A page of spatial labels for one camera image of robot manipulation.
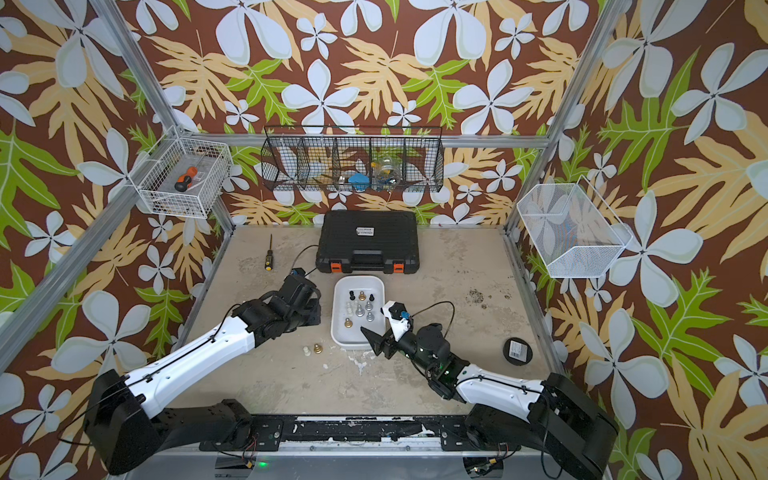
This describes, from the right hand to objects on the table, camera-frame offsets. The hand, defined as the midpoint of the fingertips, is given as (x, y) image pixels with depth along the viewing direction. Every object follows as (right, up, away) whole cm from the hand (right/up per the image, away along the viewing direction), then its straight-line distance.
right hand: (371, 319), depth 77 cm
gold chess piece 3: (-16, -11, +10) cm, 22 cm away
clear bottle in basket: (+5, +44, +20) cm, 48 cm away
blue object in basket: (-4, +40, +18) cm, 44 cm away
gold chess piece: (-4, +3, +22) cm, 22 cm away
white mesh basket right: (+57, +23, +4) cm, 61 cm away
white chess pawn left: (-19, -11, +9) cm, 24 cm away
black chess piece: (-7, +3, +22) cm, 23 cm away
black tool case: (-2, +22, +31) cm, 38 cm away
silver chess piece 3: (-1, -3, +18) cm, 18 cm away
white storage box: (-6, +1, +20) cm, 21 cm away
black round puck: (+43, -11, +9) cm, 45 cm away
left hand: (-14, +3, +5) cm, 16 cm away
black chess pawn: (-1, +3, +22) cm, 22 cm away
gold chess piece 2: (-8, -5, +16) cm, 18 cm away
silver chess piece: (-1, 0, +19) cm, 19 cm away
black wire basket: (-7, +49, +21) cm, 54 cm away
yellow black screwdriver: (-39, +16, +31) cm, 52 cm away
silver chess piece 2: (-4, -2, +18) cm, 19 cm away
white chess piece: (-8, 0, +17) cm, 19 cm away
